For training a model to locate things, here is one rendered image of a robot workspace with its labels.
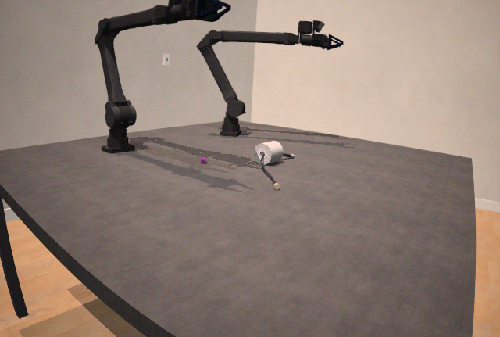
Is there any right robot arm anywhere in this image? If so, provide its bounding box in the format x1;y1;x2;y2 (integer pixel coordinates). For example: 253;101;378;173
95;0;188;153

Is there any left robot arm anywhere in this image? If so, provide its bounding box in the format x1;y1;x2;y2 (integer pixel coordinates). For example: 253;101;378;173
197;20;325;137

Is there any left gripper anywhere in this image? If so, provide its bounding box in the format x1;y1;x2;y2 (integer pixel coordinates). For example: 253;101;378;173
312;34;344;50

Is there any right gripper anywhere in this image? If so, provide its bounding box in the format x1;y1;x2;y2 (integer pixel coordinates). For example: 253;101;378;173
180;0;231;22

